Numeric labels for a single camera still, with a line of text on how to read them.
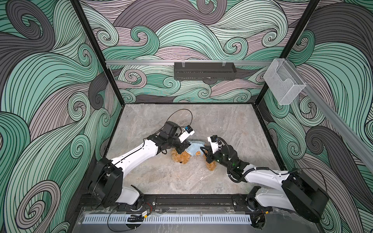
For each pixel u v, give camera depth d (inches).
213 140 28.0
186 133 27.8
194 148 31.0
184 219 29.9
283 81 31.2
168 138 25.3
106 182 16.2
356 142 20.5
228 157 24.1
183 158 31.7
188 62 37.0
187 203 29.3
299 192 16.3
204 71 38.4
